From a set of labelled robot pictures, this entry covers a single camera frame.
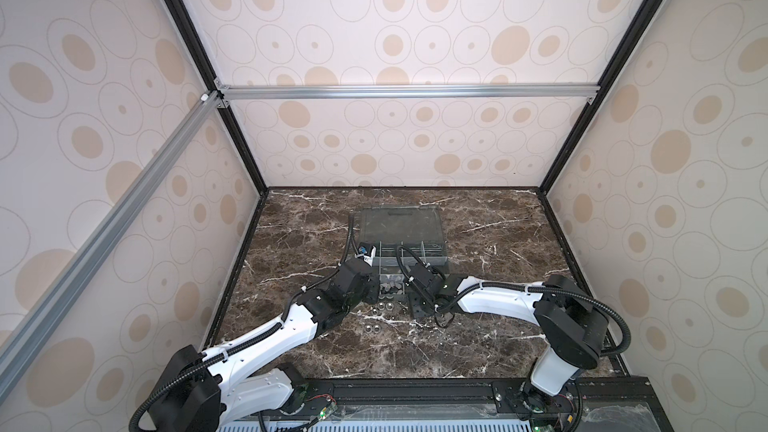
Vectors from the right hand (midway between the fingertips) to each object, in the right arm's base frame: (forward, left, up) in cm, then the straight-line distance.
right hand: (417, 306), depth 89 cm
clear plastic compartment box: (+30, -3, -2) cm, 30 cm away
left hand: (+4, +10, +14) cm, 17 cm away
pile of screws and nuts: (+1, +8, +1) cm, 8 cm away
